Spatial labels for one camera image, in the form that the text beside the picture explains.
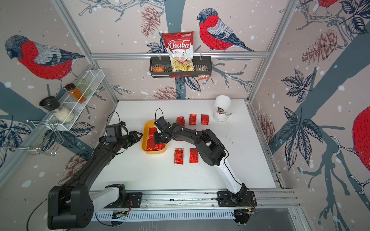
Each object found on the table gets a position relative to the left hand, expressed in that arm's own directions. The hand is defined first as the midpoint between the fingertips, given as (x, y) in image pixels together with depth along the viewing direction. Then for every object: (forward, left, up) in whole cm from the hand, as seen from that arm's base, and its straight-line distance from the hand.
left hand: (142, 132), depth 86 cm
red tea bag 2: (+18, -22, -13) cm, 31 cm away
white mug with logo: (+24, -53, -1) cm, 58 cm away
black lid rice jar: (-4, +31, +23) cm, 38 cm away
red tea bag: (+19, -31, -12) cm, 38 cm away
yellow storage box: (+10, +1, -8) cm, 13 cm away
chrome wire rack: (-14, +35, +20) cm, 43 cm away
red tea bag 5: (-10, -31, -12) cm, 35 cm away
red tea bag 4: (-10, -22, -12) cm, 27 cm away
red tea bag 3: (+19, -40, -12) cm, 46 cm away
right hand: (-1, -5, -9) cm, 11 cm away
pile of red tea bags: (-4, -4, -10) cm, 11 cm away
